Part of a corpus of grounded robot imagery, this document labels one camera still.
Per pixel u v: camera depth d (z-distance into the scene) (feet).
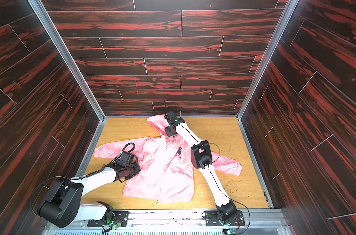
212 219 2.40
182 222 2.42
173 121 2.69
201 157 2.21
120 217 2.42
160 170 2.93
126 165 2.36
